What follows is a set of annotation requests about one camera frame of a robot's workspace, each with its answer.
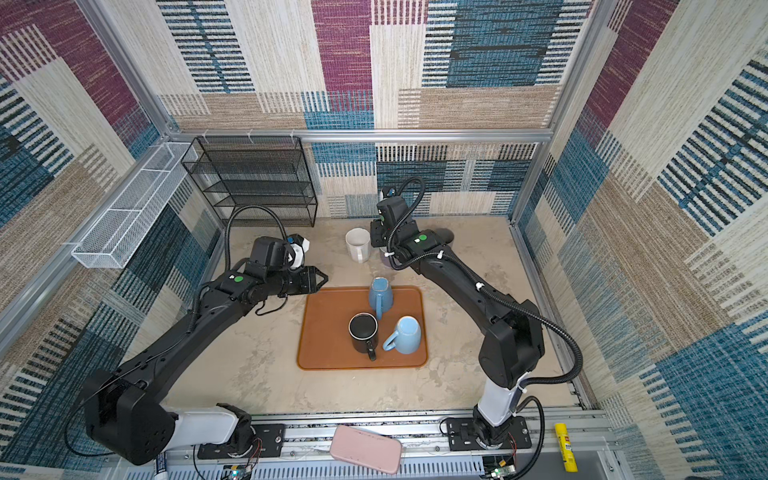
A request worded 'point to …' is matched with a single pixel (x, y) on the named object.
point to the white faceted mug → (358, 241)
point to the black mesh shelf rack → (268, 171)
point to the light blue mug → (407, 337)
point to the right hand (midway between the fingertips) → (382, 228)
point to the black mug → (363, 331)
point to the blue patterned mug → (381, 295)
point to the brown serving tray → (324, 336)
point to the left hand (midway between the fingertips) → (324, 274)
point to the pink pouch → (374, 451)
